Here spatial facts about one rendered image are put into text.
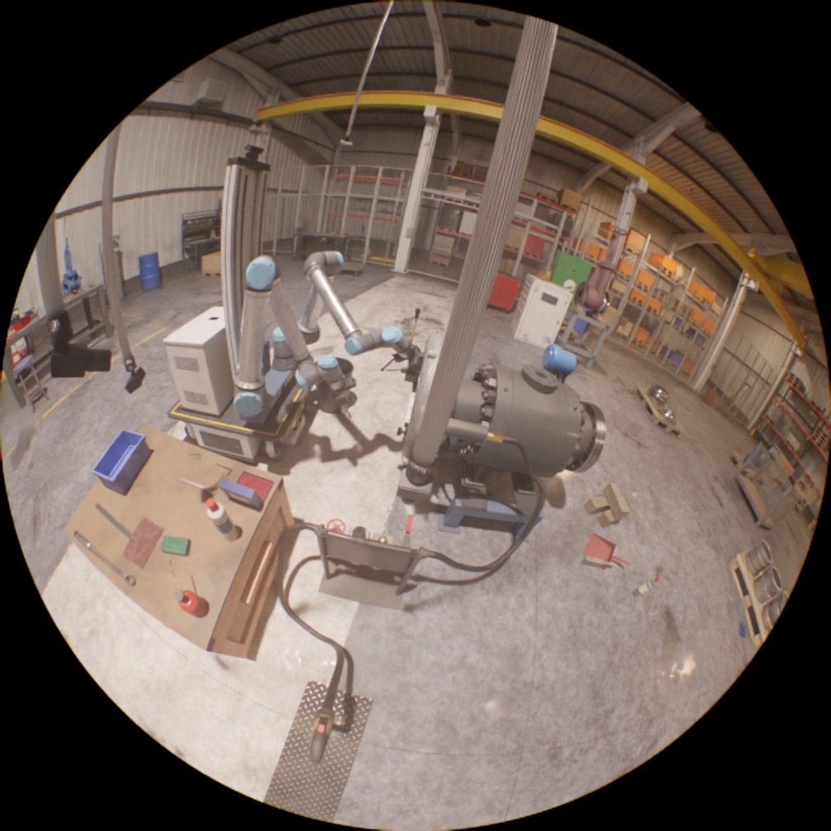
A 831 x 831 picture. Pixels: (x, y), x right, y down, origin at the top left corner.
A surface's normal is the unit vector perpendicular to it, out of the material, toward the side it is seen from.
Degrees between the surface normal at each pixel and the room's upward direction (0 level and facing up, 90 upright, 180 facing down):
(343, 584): 0
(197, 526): 0
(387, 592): 0
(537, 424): 55
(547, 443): 70
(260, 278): 82
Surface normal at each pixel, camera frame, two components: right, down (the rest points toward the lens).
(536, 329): -0.22, 0.58
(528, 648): 0.19, -0.77
